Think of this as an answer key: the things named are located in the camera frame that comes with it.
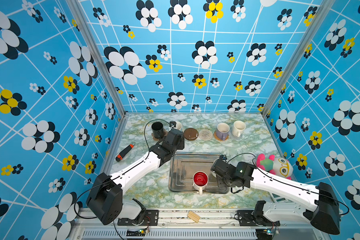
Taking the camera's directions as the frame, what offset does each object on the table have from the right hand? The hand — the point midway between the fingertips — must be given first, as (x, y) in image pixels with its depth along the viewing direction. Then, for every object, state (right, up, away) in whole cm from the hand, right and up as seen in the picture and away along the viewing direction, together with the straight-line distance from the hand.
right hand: (220, 180), depth 78 cm
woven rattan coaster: (+3, +21, +27) cm, 34 cm away
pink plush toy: (+36, +6, +6) cm, 36 cm away
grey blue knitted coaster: (+16, +20, +27) cm, 37 cm away
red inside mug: (-10, -2, +7) cm, 12 cm away
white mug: (+19, +29, +24) cm, 42 cm away
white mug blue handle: (-23, +29, +21) cm, 43 cm away
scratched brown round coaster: (-15, +23, +28) cm, 39 cm away
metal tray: (-20, +4, +16) cm, 25 cm away
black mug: (-37, +27, +19) cm, 49 cm away
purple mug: (+7, +25, +22) cm, 34 cm away
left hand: (-22, +23, +6) cm, 32 cm away
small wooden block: (-14, -16, -4) cm, 22 cm away
